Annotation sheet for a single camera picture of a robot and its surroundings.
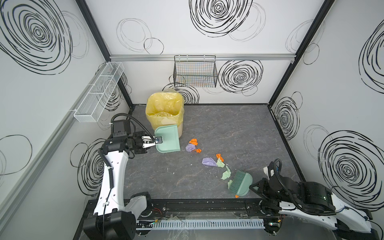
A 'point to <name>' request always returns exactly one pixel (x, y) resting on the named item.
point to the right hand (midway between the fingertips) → (247, 194)
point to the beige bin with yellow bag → (165, 108)
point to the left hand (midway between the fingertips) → (148, 136)
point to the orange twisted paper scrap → (198, 150)
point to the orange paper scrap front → (236, 196)
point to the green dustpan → (170, 137)
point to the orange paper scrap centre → (193, 141)
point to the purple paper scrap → (190, 147)
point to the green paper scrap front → (220, 163)
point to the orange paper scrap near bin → (218, 156)
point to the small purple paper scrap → (209, 161)
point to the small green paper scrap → (226, 174)
